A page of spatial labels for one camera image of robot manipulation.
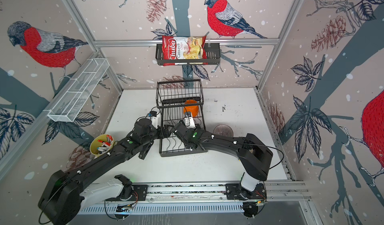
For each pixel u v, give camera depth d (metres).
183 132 0.63
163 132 0.72
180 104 1.08
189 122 0.73
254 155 0.44
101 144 0.81
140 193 0.73
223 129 0.87
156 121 0.74
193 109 0.99
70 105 0.72
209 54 0.95
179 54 0.88
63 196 0.39
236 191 0.73
